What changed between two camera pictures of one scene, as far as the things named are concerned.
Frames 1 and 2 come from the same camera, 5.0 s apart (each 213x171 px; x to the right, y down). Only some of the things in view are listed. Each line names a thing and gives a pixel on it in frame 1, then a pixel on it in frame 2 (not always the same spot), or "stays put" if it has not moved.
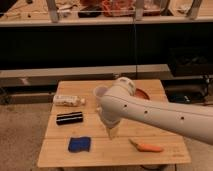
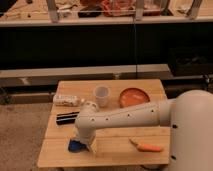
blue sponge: [78, 144] stays put
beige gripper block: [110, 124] → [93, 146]
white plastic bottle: [68, 100] stays put
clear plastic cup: [99, 93] stays put
